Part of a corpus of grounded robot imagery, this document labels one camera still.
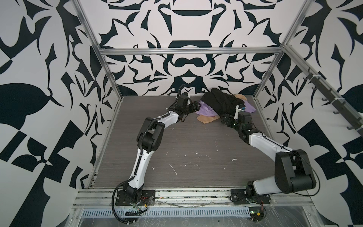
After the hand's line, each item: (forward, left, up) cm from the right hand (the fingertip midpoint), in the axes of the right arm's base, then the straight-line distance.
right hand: (229, 115), depth 90 cm
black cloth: (+16, +1, -6) cm, 17 cm away
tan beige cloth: (+7, +13, -13) cm, 19 cm away
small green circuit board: (-49, -7, -15) cm, 52 cm away
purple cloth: (+12, +13, -9) cm, 20 cm away
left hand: (+12, +17, -1) cm, 21 cm away
